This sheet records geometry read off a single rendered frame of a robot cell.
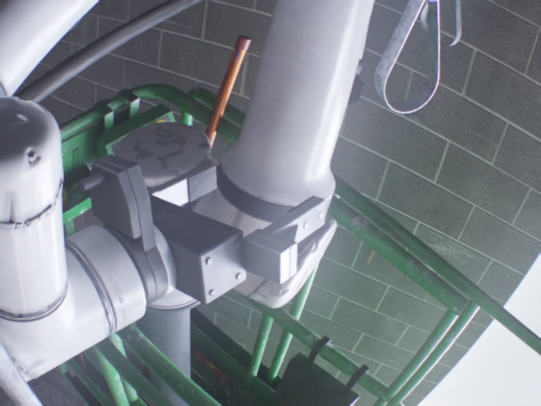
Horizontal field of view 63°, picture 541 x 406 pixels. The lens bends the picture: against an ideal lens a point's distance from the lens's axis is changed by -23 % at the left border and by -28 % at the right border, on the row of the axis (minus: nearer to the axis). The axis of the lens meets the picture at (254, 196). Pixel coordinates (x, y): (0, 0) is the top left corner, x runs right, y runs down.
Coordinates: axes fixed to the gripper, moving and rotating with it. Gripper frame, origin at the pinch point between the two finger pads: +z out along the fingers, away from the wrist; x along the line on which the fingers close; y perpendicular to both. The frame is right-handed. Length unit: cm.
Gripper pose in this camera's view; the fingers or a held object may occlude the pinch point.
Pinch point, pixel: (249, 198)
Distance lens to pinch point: 55.3
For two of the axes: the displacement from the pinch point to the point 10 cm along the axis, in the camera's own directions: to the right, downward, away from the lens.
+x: 7.7, 2.5, -5.8
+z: 6.3, -3.5, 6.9
